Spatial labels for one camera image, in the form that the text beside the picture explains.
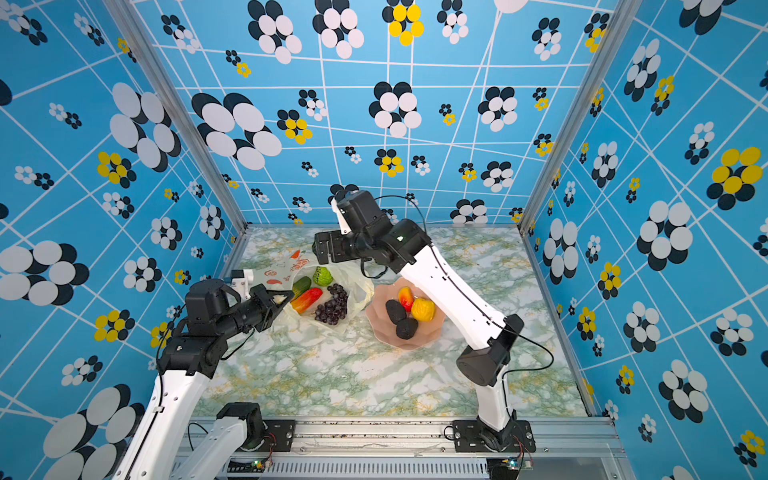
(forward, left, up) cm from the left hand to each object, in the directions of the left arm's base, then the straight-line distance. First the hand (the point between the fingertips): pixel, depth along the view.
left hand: (295, 291), depth 70 cm
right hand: (+8, -9, +8) cm, 14 cm away
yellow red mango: (+11, -28, -21) cm, 36 cm away
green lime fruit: (+19, 0, -21) cm, 29 cm away
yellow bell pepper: (+6, -33, -19) cm, 38 cm away
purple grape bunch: (+8, -6, -23) cm, 25 cm away
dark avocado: (+7, -24, -22) cm, 33 cm away
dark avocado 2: (0, -27, -20) cm, 34 cm away
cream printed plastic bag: (+7, -14, -10) cm, 19 cm away
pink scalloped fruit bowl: (+3, -20, -24) cm, 31 cm away
